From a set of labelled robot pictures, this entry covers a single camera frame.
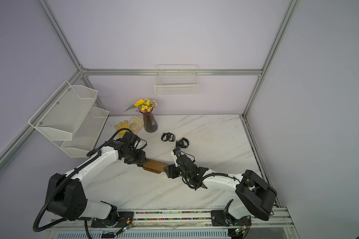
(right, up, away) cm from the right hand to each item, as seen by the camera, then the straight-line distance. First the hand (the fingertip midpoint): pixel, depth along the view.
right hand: (170, 168), depth 84 cm
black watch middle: (+6, +13, +17) cm, 22 cm away
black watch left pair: (-3, +17, +20) cm, 26 cm away
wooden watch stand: (-10, +1, 0) cm, 10 cm away
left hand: (-17, +3, +1) cm, 17 cm away
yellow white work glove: (-39, +25, +28) cm, 55 cm away
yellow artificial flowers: (-18, +37, +9) cm, 42 cm away
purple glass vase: (-16, +26, +20) cm, 36 cm away
